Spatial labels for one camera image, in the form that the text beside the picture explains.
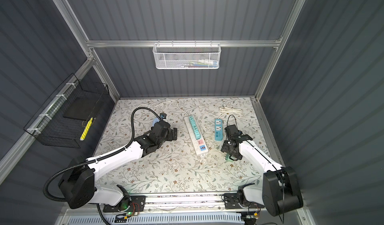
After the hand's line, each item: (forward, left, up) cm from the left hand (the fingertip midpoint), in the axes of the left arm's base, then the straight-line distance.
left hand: (169, 128), depth 85 cm
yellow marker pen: (-7, +37, +12) cm, 40 cm away
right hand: (-12, -36, -10) cm, 39 cm away
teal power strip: (+5, -31, -12) cm, 34 cm away
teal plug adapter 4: (-1, -16, -10) cm, 19 cm away
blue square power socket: (+16, +12, -13) cm, 24 cm away
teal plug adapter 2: (+5, -15, -7) cm, 17 cm away
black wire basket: (-1, +49, +13) cm, 51 cm away
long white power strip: (-6, -18, -12) cm, 22 cm away
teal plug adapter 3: (0, -16, -7) cm, 18 cm away
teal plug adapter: (+11, -14, -11) cm, 22 cm away
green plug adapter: (-15, -33, -12) cm, 38 cm away
